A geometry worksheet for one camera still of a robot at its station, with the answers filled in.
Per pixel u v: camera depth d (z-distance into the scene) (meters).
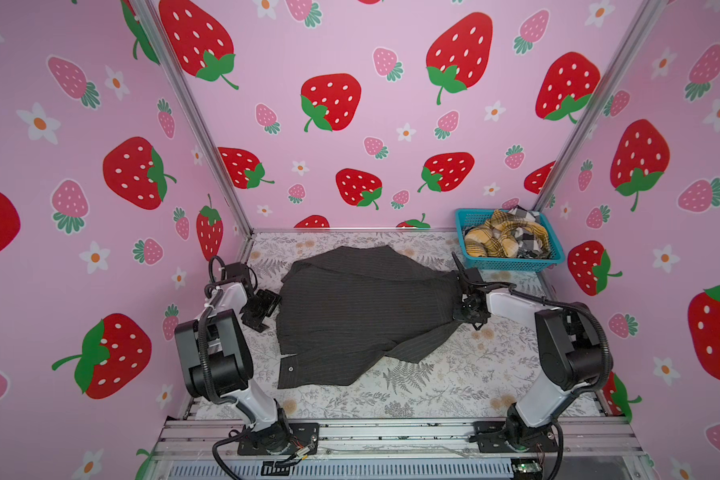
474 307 0.73
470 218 1.17
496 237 1.06
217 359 0.47
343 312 0.97
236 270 0.77
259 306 0.79
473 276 0.79
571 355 0.48
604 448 0.73
